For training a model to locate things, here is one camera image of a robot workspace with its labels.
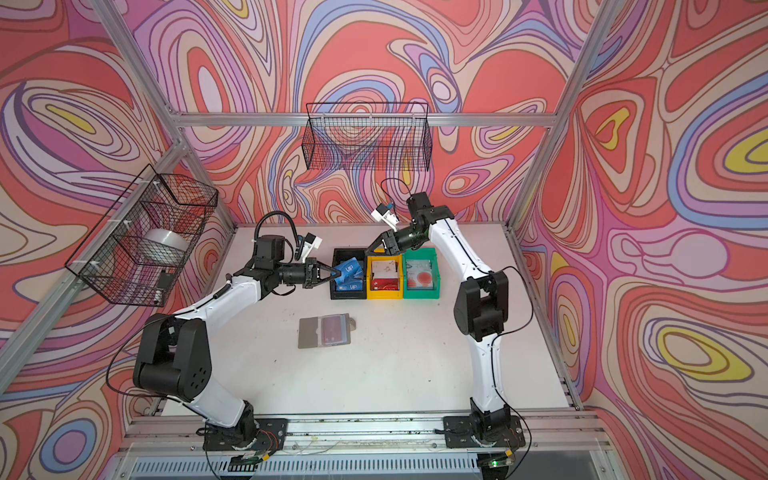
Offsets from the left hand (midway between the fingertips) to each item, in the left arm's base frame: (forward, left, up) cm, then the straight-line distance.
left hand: (340, 274), depth 81 cm
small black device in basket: (-5, +43, +5) cm, 43 cm away
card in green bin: (+13, -24, -18) cm, 33 cm away
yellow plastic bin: (+4, -12, -17) cm, 21 cm away
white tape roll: (+3, +42, +12) cm, 44 cm away
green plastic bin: (+17, -25, -12) cm, 32 cm away
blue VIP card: (+2, -2, -1) cm, 3 cm away
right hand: (+5, -9, +1) cm, 10 cm away
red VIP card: (-7, +3, -19) cm, 21 cm away
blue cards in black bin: (+8, -2, -18) cm, 20 cm away
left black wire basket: (-1, +46, +13) cm, 48 cm away
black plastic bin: (+19, +3, -15) cm, 24 cm away
